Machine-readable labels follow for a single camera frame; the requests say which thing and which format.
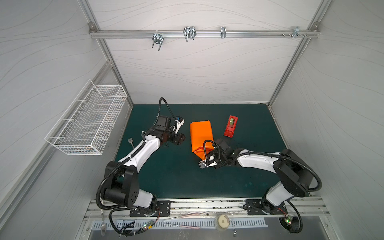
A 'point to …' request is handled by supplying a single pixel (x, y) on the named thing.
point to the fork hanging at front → (103, 227)
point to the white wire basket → (87, 124)
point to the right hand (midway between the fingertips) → (208, 154)
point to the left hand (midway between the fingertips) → (178, 135)
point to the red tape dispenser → (231, 126)
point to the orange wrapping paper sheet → (202, 138)
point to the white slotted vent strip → (179, 224)
